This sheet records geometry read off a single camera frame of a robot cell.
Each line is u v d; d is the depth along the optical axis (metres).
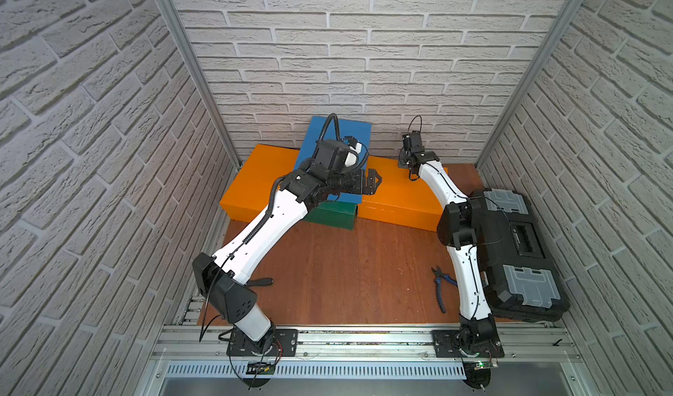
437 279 0.85
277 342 0.73
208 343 0.76
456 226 0.65
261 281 0.86
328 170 0.53
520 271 0.71
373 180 0.63
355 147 0.64
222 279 0.41
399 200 0.98
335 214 0.90
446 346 0.74
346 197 0.63
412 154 0.83
